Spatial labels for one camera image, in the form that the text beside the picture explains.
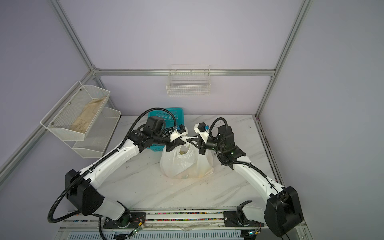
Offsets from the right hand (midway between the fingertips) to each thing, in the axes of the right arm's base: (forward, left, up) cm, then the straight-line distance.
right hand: (187, 139), depth 70 cm
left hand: (+2, +3, -5) cm, 6 cm away
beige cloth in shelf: (+8, +54, +3) cm, 55 cm away
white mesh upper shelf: (+15, +61, +4) cm, 62 cm away
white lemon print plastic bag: (-5, +2, -12) cm, 13 cm away
